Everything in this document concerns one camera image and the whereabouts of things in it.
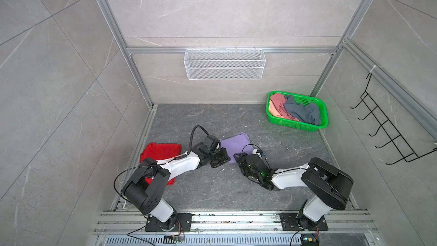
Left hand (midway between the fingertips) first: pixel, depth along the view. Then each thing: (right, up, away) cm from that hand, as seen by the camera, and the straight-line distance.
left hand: (232, 155), depth 86 cm
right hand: (+1, -2, +3) cm, 3 cm away
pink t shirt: (+29, +26, +18) cm, 43 cm away
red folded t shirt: (-43, 0, +12) cm, 45 cm away
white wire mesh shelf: (-4, +52, +14) cm, 54 cm away
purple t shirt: (+3, +4, +10) cm, 11 cm away
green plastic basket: (+50, +33, +28) cm, 66 cm away
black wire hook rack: (+61, +13, -22) cm, 67 cm away
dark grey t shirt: (+51, +23, +21) cm, 60 cm away
